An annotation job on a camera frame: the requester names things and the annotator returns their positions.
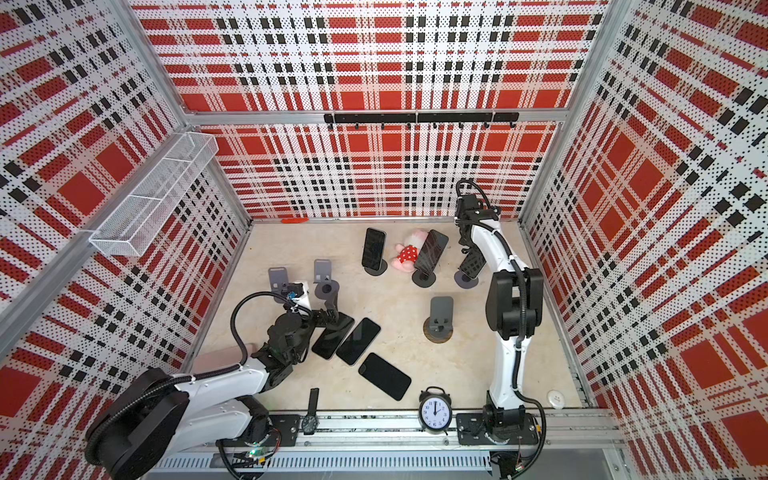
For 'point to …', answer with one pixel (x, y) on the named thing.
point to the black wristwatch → (310, 421)
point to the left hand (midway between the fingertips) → (323, 296)
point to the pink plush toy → (408, 252)
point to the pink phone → (212, 358)
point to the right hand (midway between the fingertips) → (484, 244)
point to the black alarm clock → (435, 410)
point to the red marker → (294, 220)
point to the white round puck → (556, 399)
